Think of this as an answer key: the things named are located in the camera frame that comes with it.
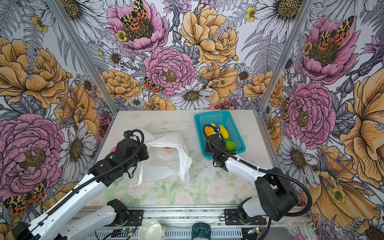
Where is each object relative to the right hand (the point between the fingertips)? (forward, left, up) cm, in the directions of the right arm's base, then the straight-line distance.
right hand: (211, 143), depth 90 cm
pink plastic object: (-43, -34, -9) cm, 55 cm away
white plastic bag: (-2, +27, -10) cm, 29 cm away
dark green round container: (-42, +8, -2) cm, 43 cm away
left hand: (-10, +35, +9) cm, 37 cm away
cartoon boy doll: (0, +59, -3) cm, 59 cm away
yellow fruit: (+22, -3, -8) cm, 23 cm away
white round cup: (-40, +31, -9) cm, 52 cm away
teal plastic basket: (+26, -10, -6) cm, 29 cm away
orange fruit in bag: (+4, +28, -9) cm, 30 cm away
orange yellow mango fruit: (+15, 0, -7) cm, 17 cm away
